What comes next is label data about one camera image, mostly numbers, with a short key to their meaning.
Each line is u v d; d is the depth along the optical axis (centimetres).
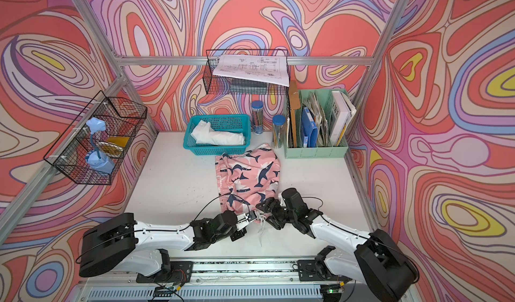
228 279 72
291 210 67
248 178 99
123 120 79
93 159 66
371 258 42
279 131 102
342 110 94
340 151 104
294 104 87
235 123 119
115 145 70
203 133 110
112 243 43
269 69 84
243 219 69
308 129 96
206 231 63
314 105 97
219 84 101
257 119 112
